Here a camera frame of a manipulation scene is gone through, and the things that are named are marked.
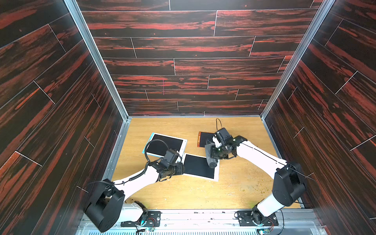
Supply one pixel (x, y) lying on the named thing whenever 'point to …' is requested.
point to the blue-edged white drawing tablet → (159, 148)
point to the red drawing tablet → (203, 136)
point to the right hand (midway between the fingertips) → (213, 154)
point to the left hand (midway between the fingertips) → (184, 169)
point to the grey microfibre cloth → (212, 162)
